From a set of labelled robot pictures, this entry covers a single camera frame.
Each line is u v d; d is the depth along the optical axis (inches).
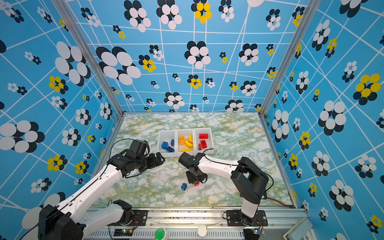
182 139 39.1
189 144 38.8
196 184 32.5
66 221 14.8
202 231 25.3
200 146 39.0
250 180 17.8
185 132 40.2
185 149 37.9
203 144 39.2
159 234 24.4
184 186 32.6
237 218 28.6
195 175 28.0
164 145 39.0
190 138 40.0
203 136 40.2
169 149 37.9
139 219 28.6
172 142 38.8
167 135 38.0
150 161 27.9
